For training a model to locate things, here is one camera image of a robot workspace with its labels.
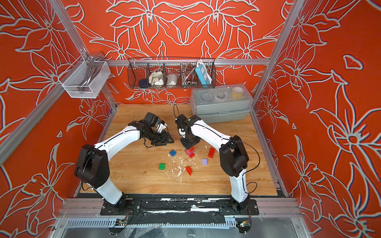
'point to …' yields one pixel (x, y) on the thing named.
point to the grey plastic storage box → (221, 103)
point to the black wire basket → (171, 73)
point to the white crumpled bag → (156, 78)
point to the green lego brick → (161, 166)
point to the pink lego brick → (189, 152)
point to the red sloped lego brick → (189, 170)
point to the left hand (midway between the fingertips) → (170, 141)
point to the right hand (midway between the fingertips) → (186, 145)
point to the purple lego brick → (205, 161)
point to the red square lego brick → (191, 149)
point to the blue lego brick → (172, 152)
